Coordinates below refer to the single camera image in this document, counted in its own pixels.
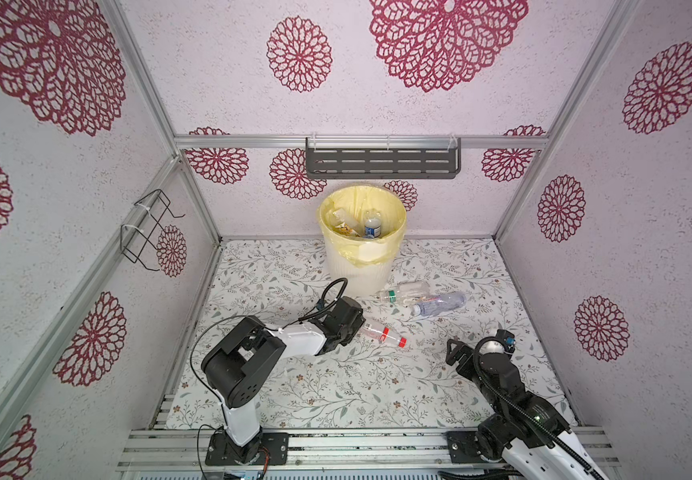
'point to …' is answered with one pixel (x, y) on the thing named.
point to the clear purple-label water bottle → (439, 304)
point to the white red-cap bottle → (380, 333)
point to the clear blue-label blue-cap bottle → (372, 225)
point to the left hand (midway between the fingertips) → (361, 321)
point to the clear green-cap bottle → (409, 289)
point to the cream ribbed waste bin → (363, 281)
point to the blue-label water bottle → (340, 218)
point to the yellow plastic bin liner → (357, 201)
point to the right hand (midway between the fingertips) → (459, 345)
